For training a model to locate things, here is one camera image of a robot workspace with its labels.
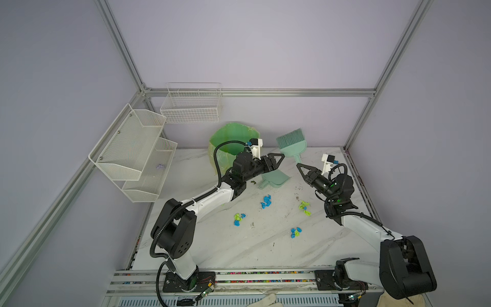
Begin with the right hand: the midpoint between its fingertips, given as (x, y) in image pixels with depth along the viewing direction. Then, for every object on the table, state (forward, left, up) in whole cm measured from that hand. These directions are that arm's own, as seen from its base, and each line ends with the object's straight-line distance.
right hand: (296, 166), depth 76 cm
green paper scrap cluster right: (-4, -7, -26) cm, 28 cm away
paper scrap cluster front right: (-17, -2, -27) cm, 32 cm away
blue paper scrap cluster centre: (-2, +11, -26) cm, 28 cm away
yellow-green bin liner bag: (+28, +27, -5) cm, 39 cm away
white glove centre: (-43, +11, -27) cm, 52 cm away
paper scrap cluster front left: (-11, +26, -27) cm, 39 cm away
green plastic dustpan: (+15, +5, -28) cm, 32 cm away
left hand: (+3, +6, +2) cm, 7 cm away
